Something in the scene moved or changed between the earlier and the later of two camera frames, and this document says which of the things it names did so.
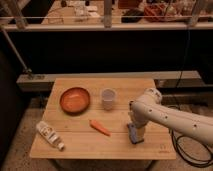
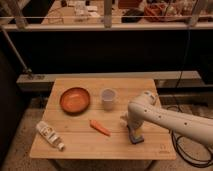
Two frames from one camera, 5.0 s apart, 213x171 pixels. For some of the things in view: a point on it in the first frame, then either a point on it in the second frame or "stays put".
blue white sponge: [132, 133] stays put
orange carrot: [99, 127] stays put
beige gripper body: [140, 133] -> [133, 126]
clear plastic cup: [108, 98] stays put
